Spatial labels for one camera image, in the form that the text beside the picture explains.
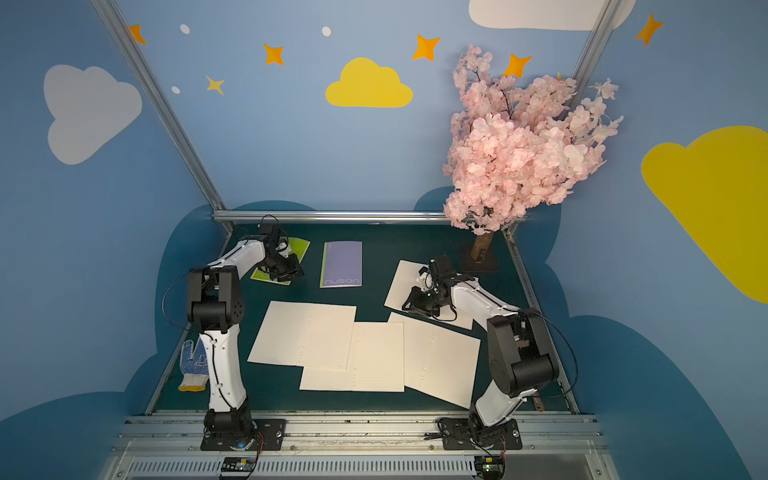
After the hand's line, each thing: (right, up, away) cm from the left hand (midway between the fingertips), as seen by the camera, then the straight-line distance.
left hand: (298, 271), depth 105 cm
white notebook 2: (+39, -3, +4) cm, 39 cm away
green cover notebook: (-3, +9, +10) cm, 14 cm away
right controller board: (+58, -47, -32) cm, 81 cm away
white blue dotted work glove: (-24, -26, -21) cm, 41 cm away
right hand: (+39, -10, -14) cm, 42 cm away
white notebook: (+47, -26, -17) cm, 57 cm away
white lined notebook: (+15, +2, +4) cm, 16 cm away
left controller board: (-5, -46, -34) cm, 57 cm away
